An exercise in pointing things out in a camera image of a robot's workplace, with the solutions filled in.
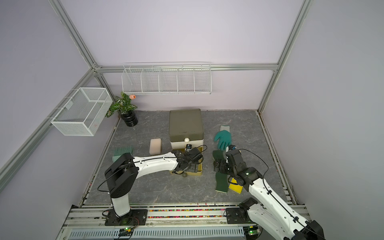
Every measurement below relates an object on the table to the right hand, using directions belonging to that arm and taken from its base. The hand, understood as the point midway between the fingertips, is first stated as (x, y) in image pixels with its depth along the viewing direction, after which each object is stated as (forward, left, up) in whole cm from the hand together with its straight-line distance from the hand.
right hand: (220, 162), depth 82 cm
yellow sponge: (-12, -9, -8) cm, 17 cm away
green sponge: (+9, 0, -8) cm, 12 cm away
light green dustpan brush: (+14, +65, -11) cm, 67 cm away
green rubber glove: (+23, -6, -8) cm, 25 cm away
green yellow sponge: (-9, -1, -8) cm, 12 cm away
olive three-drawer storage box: (+17, +19, +10) cm, 27 cm away
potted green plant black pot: (+31, +58, +14) cm, 67 cm away
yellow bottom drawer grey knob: (-4, +20, -7) cm, 22 cm away
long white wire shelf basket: (+52, +33, +19) cm, 64 cm away
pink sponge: (+16, +41, -9) cm, 45 cm away
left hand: (0, +18, -7) cm, 19 cm away
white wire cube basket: (+21, +76, +17) cm, 81 cm away
